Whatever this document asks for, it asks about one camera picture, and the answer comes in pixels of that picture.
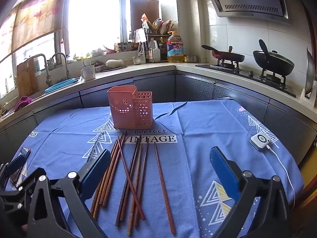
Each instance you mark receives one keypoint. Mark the small white square device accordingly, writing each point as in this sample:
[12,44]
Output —
[260,141]

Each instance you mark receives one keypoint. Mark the black wok with lid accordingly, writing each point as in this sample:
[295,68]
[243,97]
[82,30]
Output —
[272,63]

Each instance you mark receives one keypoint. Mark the row of small seasoning jars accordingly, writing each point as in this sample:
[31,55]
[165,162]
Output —
[126,47]

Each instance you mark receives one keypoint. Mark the blue plastic basin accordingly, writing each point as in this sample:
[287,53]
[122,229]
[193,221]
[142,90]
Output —
[59,86]

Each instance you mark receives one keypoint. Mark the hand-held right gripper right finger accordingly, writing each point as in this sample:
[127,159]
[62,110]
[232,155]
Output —
[225,173]

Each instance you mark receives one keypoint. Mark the blue white tub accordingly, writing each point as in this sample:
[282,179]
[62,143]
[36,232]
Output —
[37,67]

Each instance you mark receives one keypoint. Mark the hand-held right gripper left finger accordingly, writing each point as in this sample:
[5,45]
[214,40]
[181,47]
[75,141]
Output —
[96,171]

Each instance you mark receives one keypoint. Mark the steel kitchen faucet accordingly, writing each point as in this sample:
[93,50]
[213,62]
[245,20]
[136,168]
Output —
[45,69]
[66,64]

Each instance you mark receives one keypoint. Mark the white spray bottle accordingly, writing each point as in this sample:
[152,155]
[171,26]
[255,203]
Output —
[63,47]

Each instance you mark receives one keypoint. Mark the pile of snack packets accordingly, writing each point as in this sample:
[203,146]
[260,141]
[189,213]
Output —
[161,26]

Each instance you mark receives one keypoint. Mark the metal spice rack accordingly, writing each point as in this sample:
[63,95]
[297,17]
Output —
[163,42]

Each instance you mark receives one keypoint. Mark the steel cleaver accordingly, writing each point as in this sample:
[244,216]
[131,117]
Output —
[140,36]

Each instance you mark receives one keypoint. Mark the white enamel mug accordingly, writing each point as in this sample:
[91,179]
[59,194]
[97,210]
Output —
[88,73]

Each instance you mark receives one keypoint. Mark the red packet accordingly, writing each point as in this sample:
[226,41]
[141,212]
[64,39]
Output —
[110,50]

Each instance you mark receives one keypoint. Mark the pile of wooden chopsticks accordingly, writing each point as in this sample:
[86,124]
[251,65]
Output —
[130,178]

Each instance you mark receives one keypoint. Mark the printed window blind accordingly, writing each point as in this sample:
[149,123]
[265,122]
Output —
[32,17]

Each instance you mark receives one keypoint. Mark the white plastic jug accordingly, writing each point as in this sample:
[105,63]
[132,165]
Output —
[154,52]

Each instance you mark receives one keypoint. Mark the grey kitchen cabinets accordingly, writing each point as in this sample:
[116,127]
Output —
[193,86]

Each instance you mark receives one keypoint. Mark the large cooking oil bottle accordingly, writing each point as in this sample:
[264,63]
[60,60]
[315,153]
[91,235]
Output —
[175,52]

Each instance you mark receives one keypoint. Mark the wooden cutting board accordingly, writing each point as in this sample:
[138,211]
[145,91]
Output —
[24,79]

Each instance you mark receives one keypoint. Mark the black gas stove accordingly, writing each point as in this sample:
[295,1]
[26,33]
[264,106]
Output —
[247,75]

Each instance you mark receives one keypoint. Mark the white dough bag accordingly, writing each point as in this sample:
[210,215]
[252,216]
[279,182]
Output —
[114,62]

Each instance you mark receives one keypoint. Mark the small glass jar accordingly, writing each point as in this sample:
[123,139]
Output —
[139,60]

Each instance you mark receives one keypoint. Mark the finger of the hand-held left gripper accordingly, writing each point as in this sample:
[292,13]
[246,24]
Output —
[14,164]

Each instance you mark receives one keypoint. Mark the pink cloth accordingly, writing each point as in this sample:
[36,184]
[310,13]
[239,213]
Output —
[23,103]

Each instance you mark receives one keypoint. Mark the dark brown board panel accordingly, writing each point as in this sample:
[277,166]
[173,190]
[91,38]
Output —
[145,10]

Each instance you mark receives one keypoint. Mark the red frying pan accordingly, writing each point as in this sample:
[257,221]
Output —
[227,56]

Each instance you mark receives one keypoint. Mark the red white bowl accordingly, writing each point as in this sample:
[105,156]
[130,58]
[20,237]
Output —
[99,67]

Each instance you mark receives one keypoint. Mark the pink plastic utensil holder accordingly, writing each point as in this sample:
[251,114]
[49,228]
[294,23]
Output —
[121,109]

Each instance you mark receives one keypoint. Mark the blue printed tablecloth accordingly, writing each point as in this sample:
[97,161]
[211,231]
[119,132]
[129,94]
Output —
[198,133]

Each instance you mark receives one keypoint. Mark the steel pan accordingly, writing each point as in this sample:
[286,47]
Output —
[309,79]

